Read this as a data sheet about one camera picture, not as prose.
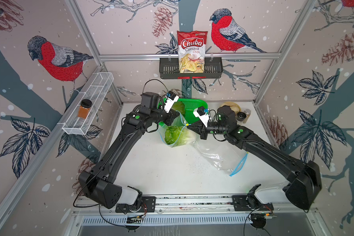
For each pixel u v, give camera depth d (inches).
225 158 33.6
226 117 21.7
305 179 15.5
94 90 33.7
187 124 26.9
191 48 33.4
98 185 14.9
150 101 21.0
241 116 38.4
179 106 42.0
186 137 29.7
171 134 28.1
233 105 44.3
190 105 45.8
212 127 24.6
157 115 23.3
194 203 29.8
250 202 26.4
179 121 27.5
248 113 39.7
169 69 37.2
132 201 24.3
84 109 26.2
